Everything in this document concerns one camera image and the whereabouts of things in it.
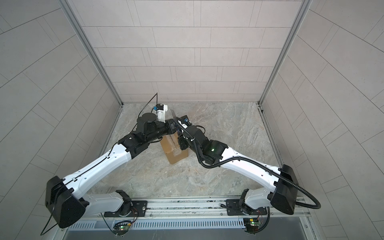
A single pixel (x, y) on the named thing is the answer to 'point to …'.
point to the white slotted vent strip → (189, 223)
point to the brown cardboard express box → (170, 144)
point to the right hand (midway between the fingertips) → (178, 134)
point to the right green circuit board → (252, 225)
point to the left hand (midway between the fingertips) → (185, 121)
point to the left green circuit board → (121, 229)
